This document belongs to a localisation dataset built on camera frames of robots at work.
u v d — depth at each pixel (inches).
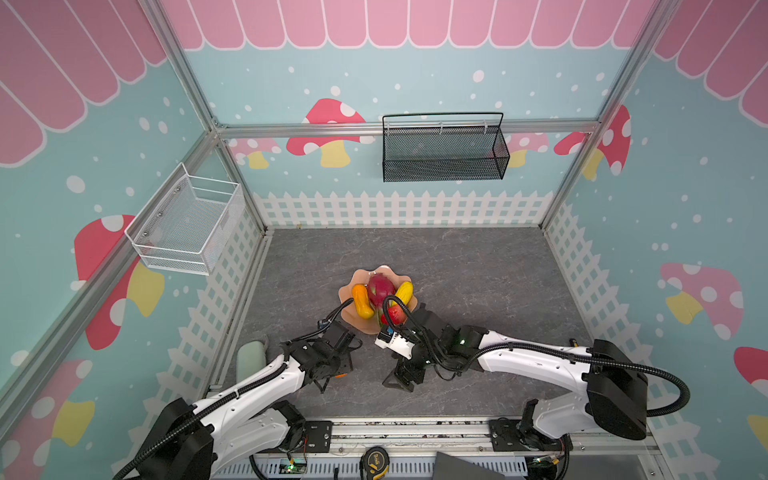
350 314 36.3
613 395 16.3
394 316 34.2
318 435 29.6
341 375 29.9
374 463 26.9
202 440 15.9
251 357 33.8
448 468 28.0
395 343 26.6
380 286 36.4
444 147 37.1
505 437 29.2
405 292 36.6
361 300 36.3
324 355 24.2
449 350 23.4
